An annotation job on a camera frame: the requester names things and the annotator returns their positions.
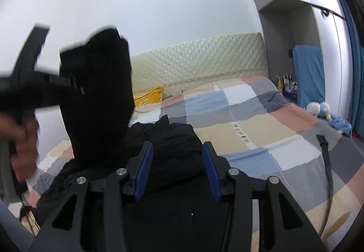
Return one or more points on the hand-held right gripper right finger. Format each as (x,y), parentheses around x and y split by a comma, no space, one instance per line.
(212,172)

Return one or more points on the blue curtain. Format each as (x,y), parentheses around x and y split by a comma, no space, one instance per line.
(357,84)

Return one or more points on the blue towel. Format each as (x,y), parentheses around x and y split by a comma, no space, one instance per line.
(308,75)

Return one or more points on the crumpled blue clothes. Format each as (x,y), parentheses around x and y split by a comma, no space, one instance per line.
(339,125)

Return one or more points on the yellow pillow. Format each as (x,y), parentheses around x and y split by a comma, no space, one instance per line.
(150,97)

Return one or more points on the cream quilted headboard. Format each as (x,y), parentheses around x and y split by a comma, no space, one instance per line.
(199,61)

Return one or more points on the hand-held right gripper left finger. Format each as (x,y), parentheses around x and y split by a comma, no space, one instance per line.
(143,166)

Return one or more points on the patchwork checked quilt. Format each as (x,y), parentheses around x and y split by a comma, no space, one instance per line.
(256,126)

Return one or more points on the black puffer jacket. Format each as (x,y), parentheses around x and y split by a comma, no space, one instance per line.
(99,98)

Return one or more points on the row of small bottles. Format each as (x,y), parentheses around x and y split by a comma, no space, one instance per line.
(287,82)

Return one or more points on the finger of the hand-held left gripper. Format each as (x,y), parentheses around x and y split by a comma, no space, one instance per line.
(34,47)

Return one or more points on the person's left hand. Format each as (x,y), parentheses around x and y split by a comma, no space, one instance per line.
(24,144)

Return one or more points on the grey white wardrobe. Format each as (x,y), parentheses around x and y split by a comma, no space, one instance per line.
(335,55)

